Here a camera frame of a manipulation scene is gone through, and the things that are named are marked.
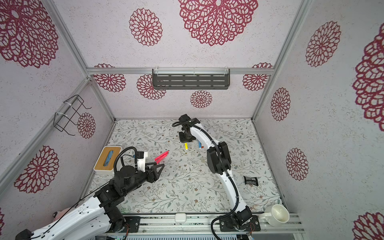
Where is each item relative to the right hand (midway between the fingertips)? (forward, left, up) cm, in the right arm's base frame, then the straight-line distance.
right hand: (184, 137), depth 101 cm
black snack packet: (-27, -40, -5) cm, 49 cm away
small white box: (-47, -1, -6) cm, 47 cm away
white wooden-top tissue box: (-17, +47, -1) cm, 50 cm away
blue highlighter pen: (-1, -10, -7) cm, 12 cm away
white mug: (-44, -50, -7) cm, 67 cm away
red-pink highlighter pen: (-13, +15, -5) cm, 21 cm away
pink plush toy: (-50, +57, +1) cm, 76 cm away
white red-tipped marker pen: (-3, -12, -6) cm, 14 cm away
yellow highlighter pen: (-6, -1, -2) cm, 6 cm away
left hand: (-28, +9, +12) cm, 32 cm away
